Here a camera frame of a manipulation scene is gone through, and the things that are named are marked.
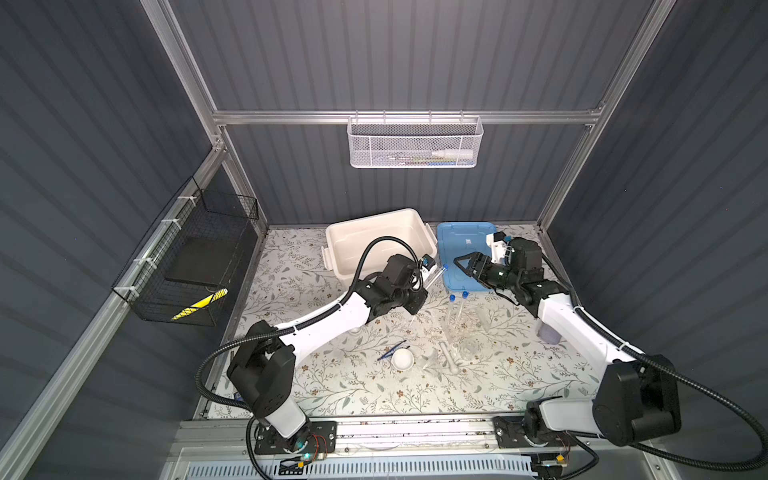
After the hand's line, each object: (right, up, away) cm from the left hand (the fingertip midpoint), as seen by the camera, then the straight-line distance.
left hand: (425, 290), depth 83 cm
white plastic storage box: (-26, +14, +19) cm, 35 cm away
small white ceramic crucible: (-21, -14, +8) cm, 26 cm away
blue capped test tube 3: (+5, +6, 0) cm, 8 cm away
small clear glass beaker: (+16, -19, +10) cm, 27 cm away
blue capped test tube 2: (+11, -1, 0) cm, 11 cm away
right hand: (+11, +7, 0) cm, 13 cm away
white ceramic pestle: (+8, -22, +2) cm, 23 cm away
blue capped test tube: (+8, -3, 0) cm, 8 cm away
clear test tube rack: (+14, -13, +10) cm, 21 cm away
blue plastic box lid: (+17, +16, +34) cm, 41 cm away
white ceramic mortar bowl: (-6, -21, +4) cm, 22 cm away
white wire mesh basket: (0, +57, +41) cm, 70 cm away
